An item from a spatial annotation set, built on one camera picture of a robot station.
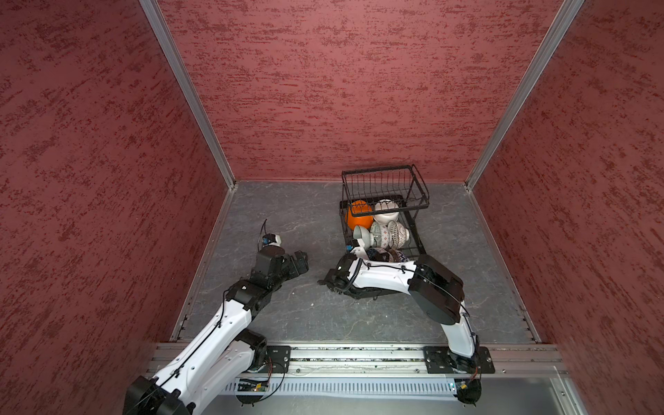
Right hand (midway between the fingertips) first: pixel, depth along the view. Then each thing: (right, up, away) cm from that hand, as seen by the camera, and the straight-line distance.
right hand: (388, 260), depth 84 cm
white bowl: (+3, +19, +20) cm, 28 cm away
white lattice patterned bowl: (+5, +8, +8) cm, 12 cm away
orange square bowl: (-8, +18, +20) cm, 28 cm away
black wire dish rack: (-4, +24, +29) cm, 38 cm away
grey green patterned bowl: (-1, +8, +6) cm, 10 cm away
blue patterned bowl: (-4, +1, +6) cm, 7 cm away
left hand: (-30, -1, -1) cm, 30 cm away
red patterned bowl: (+3, +1, +2) cm, 3 cm away
